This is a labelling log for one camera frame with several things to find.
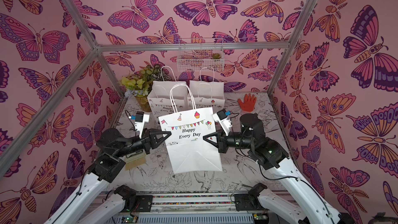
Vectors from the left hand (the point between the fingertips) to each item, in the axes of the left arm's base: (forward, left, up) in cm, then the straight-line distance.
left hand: (170, 134), depth 59 cm
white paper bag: (+37, +10, -17) cm, 42 cm away
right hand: (0, -14, -2) cm, 14 cm away
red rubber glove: (+45, -45, -34) cm, 72 cm away
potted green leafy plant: (+39, +26, -10) cm, 48 cm away
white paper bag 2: (+37, -15, -16) cm, 43 cm away
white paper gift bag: (-4, -7, -7) cm, 11 cm away
